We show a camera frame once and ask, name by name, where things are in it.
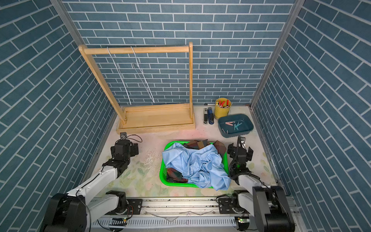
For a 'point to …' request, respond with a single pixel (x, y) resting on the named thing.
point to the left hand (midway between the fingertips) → (129, 144)
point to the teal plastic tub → (227, 131)
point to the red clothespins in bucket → (221, 103)
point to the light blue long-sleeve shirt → (203, 167)
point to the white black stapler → (206, 119)
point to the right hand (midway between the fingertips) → (242, 146)
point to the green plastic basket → (163, 171)
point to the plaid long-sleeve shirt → (173, 174)
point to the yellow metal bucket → (222, 107)
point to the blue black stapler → (210, 116)
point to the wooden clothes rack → (150, 118)
